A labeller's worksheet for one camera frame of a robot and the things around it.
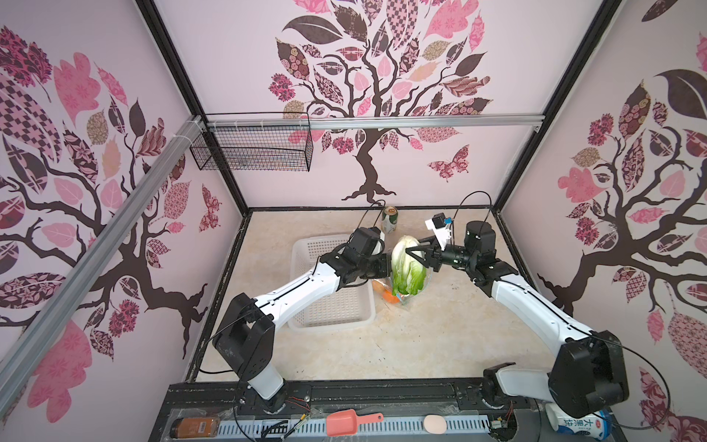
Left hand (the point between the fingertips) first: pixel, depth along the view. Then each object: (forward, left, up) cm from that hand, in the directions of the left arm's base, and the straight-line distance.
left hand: (394, 270), depth 81 cm
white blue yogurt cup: (-38, -46, -8) cm, 60 cm away
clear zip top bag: (-3, +2, -6) cm, 7 cm away
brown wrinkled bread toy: (-2, +5, -7) cm, 8 cm away
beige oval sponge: (-37, -9, -16) cm, 41 cm away
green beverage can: (+28, -1, -8) cm, 29 cm away
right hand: (+4, -5, +8) cm, 10 cm away
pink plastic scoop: (-37, +14, -16) cm, 42 cm away
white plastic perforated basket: (-5, +14, -17) cm, 22 cm away
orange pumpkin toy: (-3, 0, -12) cm, 12 cm away
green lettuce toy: (-4, -3, +5) cm, 7 cm away
